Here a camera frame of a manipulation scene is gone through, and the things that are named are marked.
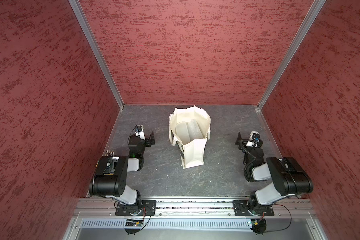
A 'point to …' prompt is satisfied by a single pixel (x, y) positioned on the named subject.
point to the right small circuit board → (254, 223)
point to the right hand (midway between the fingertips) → (246, 135)
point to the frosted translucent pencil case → (182, 132)
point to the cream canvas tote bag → (192, 154)
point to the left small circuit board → (132, 222)
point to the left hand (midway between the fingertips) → (146, 134)
